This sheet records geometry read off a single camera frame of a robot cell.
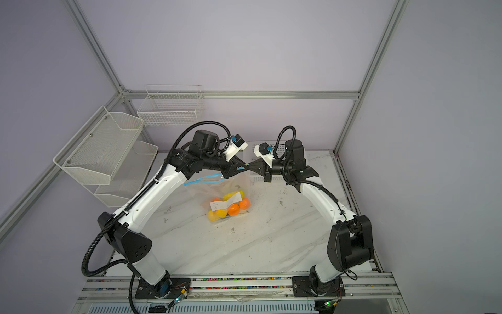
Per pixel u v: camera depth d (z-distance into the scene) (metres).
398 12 0.69
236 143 0.62
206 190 0.72
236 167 0.68
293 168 0.64
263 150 0.62
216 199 0.76
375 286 0.76
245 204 0.87
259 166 0.69
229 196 0.78
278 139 0.61
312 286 0.66
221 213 0.84
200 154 0.57
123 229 0.42
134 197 0.46
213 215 0.86
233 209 0.84
